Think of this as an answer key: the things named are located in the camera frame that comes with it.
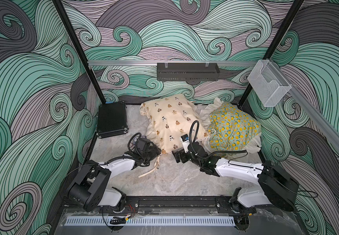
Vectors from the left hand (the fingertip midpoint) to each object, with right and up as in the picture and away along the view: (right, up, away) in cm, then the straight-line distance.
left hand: (158, 151), depth 89 cm
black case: (-34, +19, +15) cm, 42 cm away
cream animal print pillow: (+6, +20, +7) cm, 23 cm away
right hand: (+11, +2, -5) cm, 13 cm away
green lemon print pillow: (+47, +13, +9) cm, 50 cm away
